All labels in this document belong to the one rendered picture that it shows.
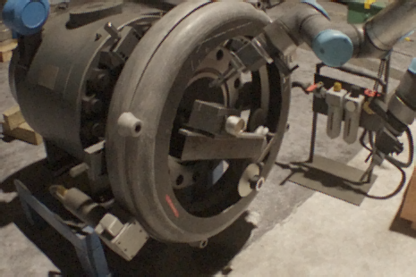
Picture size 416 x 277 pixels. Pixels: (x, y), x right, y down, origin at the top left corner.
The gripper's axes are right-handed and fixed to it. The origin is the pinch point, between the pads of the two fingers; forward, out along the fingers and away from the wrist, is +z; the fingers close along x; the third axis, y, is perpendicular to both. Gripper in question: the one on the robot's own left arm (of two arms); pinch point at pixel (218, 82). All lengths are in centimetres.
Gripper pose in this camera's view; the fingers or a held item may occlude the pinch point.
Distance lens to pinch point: 108.6
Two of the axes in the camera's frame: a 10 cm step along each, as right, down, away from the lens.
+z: -7.8, 5.8, 2.4
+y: -5.8, -8.1, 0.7
